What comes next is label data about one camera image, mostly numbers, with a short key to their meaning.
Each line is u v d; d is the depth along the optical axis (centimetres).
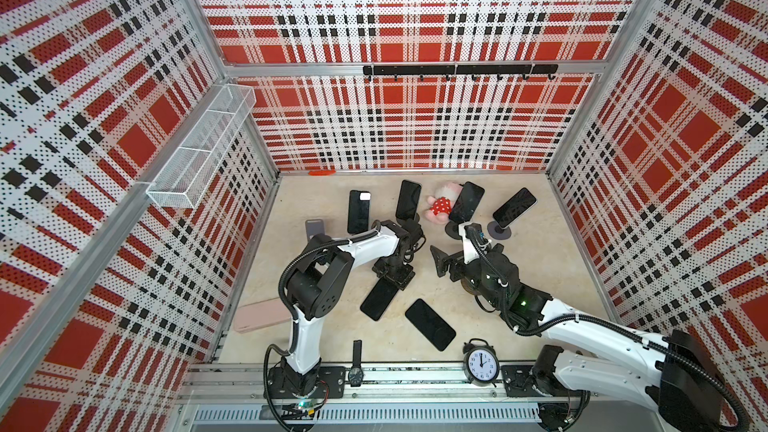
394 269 81
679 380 39
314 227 94
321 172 125
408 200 97
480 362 75
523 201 93
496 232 103
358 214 92
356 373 75
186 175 91
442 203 104
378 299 87
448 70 89
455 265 66
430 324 83
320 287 51
